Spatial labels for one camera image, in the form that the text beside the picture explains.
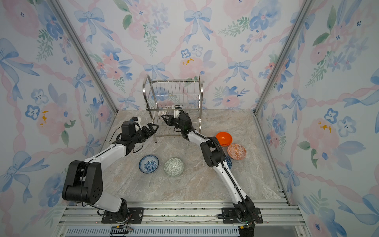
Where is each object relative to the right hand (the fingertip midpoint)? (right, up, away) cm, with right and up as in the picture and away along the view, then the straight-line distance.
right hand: (163, 115), depth 101 cm
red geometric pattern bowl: (+49, -24, -6) cm, 54 cm away
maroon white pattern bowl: (-1, +2, 0) cm, 2 cm away
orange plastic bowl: (+42, -16, -2) cm, 45 cm away
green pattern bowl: (+9, -32, -11) cm, 35 cm away
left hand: (-2, -9, -11) cm, 14 cm away
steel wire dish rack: (-3, +15, +12) cm, 20 cm away
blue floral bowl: (-7, -30, -11) cm, 33 cm away
